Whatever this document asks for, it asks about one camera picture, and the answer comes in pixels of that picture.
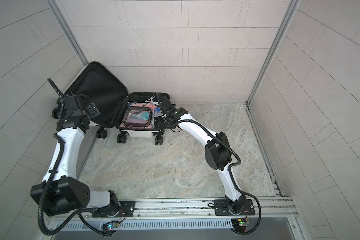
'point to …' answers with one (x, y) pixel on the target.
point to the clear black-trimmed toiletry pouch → (139, 116)
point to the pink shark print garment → (152, 105)
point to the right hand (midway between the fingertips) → (158, 125)
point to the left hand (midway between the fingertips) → (89, 106)
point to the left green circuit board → (113, 225)
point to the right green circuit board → (240, 224)
